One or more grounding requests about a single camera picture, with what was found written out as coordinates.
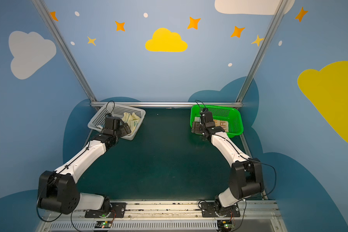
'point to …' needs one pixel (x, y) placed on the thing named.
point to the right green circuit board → (224, 224)
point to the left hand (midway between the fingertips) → (123, 128)
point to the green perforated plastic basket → (232, 115)
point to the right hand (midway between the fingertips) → (200, 123)
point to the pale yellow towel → (131, 120)
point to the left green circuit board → (103, 224)
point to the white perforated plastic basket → (117, 111)
